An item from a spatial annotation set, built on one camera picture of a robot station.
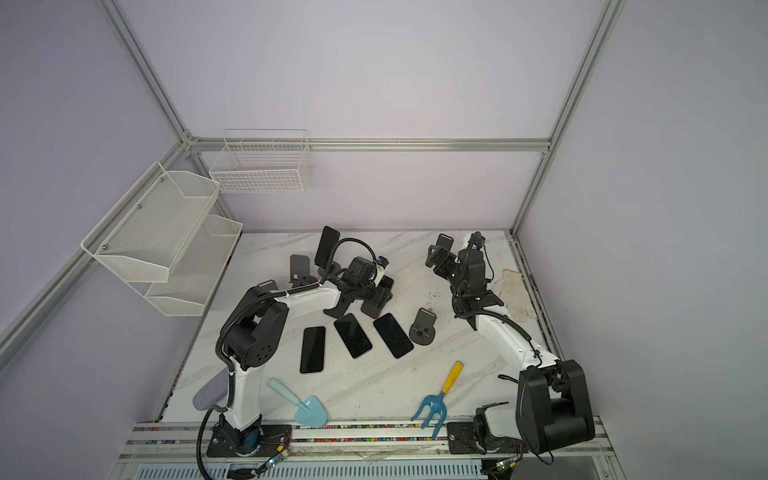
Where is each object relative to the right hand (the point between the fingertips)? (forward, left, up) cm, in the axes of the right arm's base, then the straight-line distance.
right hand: (437, 251), depth 84 cm
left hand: (-2, +17, -18) cm, 25 cm away
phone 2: (+13, +35, -8) cm, 38 cm away
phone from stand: (-15, +13, -24) cm, 31 cm away
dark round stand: (-6, 0, +4) cm, 8 cm away
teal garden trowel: (-38, +35, -23) cm, 56 cm away
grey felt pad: (-34, +62, -19) cm, 73 cm away
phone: (-8, +16, -11) cm, 21 cm away
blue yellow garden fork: (-35, +1, -23) cm, 42 cm away
